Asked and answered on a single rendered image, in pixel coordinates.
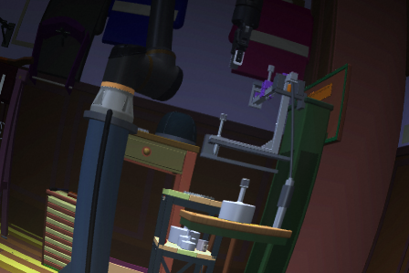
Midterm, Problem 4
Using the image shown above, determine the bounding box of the black cable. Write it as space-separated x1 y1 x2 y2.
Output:
83 109 115 273

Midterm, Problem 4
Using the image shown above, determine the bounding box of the green framed brown board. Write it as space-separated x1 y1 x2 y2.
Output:
302 63 351 143

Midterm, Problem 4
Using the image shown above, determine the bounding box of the purple chair frame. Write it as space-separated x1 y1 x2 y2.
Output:
28 16 93 96

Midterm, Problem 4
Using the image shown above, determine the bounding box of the grey hanging rod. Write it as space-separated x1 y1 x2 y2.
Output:
270 83 297 230

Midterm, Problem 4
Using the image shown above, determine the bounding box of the purple lever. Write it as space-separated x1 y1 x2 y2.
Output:
255 79 277 101

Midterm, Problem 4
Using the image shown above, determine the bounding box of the grey poise with stem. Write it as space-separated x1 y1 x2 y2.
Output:
212 112 228 156

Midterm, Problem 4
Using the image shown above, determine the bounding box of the round wooden chair seat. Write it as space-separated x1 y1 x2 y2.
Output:
178 208 294 246

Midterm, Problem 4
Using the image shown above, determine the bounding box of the brown wooden cupboard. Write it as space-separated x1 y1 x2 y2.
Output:
286 0 409 273

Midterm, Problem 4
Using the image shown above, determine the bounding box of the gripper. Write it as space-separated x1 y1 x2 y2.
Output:
227 0 264 70

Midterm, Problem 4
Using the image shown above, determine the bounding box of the dark purple wooden furniture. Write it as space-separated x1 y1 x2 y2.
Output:
0 56 36 239

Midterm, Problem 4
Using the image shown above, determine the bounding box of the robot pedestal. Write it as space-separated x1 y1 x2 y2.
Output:
67 109 139 273

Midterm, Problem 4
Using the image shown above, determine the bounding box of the dark blue shelf stand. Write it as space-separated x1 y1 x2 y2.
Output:
147 187 225 273

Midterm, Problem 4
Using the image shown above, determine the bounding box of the large grey weight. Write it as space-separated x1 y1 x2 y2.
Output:
167 224 198 251

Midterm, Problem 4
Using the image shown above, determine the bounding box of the striped box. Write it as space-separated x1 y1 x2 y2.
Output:
41 187 79 271

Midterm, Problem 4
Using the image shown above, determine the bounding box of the grey beam frame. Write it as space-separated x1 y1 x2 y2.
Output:
199 71 309 175

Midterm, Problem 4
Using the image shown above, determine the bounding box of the black wall bracket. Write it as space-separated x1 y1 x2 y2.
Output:
0 16 16 47

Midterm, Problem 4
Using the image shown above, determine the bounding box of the green weighing chair body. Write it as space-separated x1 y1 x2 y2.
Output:
245 93 335 273

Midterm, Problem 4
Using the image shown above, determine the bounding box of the grey check weight with stem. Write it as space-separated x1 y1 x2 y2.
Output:
218 177 257 224

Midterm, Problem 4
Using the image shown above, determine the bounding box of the dark riding helmet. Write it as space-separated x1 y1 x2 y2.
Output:
154 110 198 145

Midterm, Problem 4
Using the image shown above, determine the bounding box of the wooden side table with drawer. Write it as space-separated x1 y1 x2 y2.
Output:
122 131 201 255

